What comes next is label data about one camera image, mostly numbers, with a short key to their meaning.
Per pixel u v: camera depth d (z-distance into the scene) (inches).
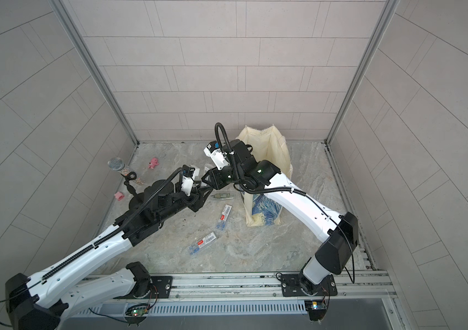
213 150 24.0
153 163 41.1
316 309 26.8
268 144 36.7
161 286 27.9
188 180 23.2
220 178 24.0
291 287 28.0
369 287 28.4
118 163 27.9
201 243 31.6
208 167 26.3
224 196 36.8
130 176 31.1
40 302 14.7
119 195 36.1
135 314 25.3
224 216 34.1
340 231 15.9
